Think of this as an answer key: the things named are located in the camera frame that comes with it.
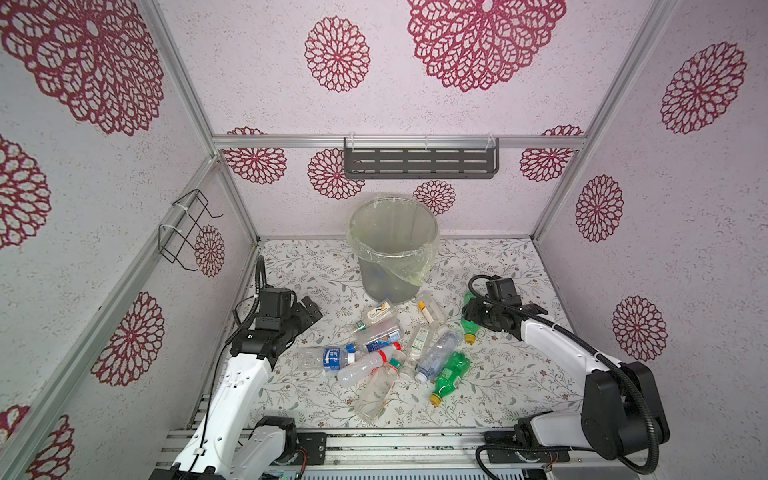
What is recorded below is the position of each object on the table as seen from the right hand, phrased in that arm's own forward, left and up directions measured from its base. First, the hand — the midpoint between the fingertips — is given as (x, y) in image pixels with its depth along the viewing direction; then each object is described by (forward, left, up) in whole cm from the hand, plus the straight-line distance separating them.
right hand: (470, 307), depth 89 cm
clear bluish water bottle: (-12, +10, -9) cm, 18 cm away
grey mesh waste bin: (+13, +27, -5) cm, 31 cm away
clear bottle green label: (-9, +15, -4) cm, 18 cm away
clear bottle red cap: (-18, +31, -5) cm, 36 cm away
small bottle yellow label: (+2, +10, -8) cm, 13 cm away
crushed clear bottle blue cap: (-7, +26, -5) cm, 27 cm away
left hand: (-9, +47, +6) cm, 48 cm away
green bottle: (-6, +1, -2) cm, 7 cm away
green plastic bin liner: (+26, +21, +7) cm, 34 cm away
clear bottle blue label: (-16, +42, -3) cm, 45 cm away
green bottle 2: (-15, +4, -10) cm, 18 cm away
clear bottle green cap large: (-23, +27, -9) cm, 36 cm away
